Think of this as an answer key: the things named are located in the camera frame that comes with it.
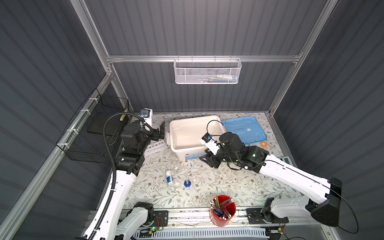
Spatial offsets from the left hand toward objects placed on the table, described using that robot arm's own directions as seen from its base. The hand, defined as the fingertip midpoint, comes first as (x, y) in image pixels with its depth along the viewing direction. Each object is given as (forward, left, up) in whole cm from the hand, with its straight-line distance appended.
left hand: (153, 120), depth 69 cm
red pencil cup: (-34, -30, -26) cm, 52 cm away
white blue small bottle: (-14, -4, -33) cm, 36 cm away
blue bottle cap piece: (-18, -14, -35) cm, 42 cm away
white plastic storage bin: (+11, -15, -24) cm, 30 cm away
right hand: (-13, -23, -11) cm, 29 cm away
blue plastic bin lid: (+21, -61, -34) cm, 73 cm away
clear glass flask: (-8, -8, -35) cm, 37 cm away
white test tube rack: (+6, +6, -32) cm, 33 cm away
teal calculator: (-8, -76, -31) cm, 82 cm away
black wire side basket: (-3, +35, -9) cm, 36 cm away
